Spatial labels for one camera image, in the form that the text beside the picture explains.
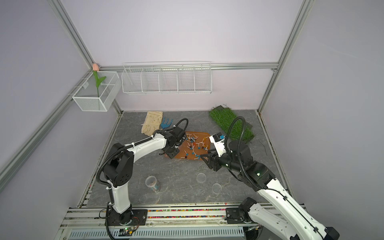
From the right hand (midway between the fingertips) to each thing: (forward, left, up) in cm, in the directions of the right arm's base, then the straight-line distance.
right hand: (205, 152), depth 67 cm
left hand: (+12, +21, -21) cm, 32 cm away
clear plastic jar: (-7, +28, -20) cm, 35 cm away
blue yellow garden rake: (+38, +28, -27) cm, 54 cm away
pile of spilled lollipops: (+19, +4, -26) cm, 33 cm away
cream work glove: (+40, +38, -26) cm, 61 cm away
